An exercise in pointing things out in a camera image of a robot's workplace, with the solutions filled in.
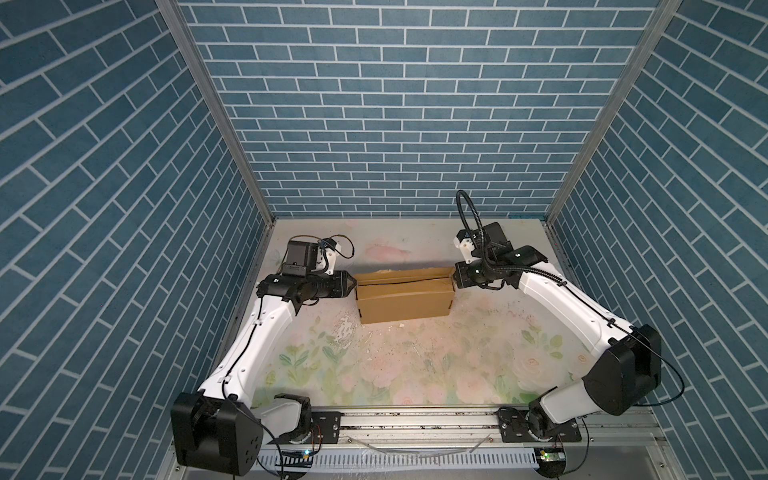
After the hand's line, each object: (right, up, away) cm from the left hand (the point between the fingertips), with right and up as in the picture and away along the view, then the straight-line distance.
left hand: (352, 281), depth 79 cm
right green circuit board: (+51, -43, -6) cm, 67 cm away
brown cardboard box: (+12, -4, +3) cm, 13 cm away
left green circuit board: (-13, -43, -7) cm, 45 cm away
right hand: (+27, +2, +3) cm, 28 cm away
